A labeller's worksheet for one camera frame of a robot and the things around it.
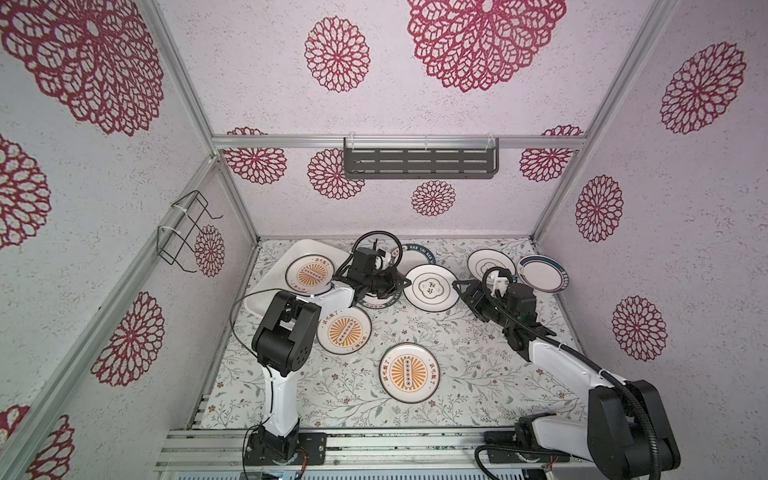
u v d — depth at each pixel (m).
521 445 0.68
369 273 0.81
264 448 0.67
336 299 0.68
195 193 0.83
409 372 0.86
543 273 1.10
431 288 0.91
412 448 0.75
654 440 0.37
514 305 0.68
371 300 1.00
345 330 0.95
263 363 0.55
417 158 0.94
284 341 0.52
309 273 1.08
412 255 1.13
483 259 1.13
